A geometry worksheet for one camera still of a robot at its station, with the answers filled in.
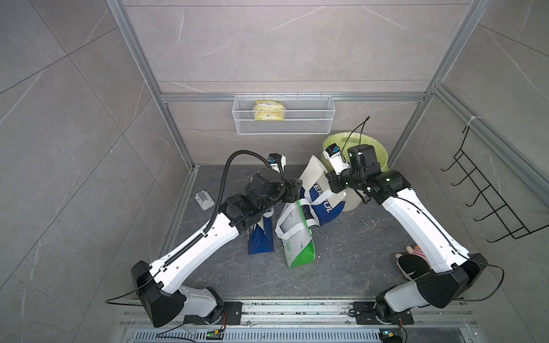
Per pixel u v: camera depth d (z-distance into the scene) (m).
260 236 0.77
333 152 0.62
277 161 0.59
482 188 0.69
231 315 0.74
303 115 1.01
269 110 0.87
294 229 0.71
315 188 0.82
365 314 0.73
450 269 0.40
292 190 0.58
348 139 0.95
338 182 0.64
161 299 0.37
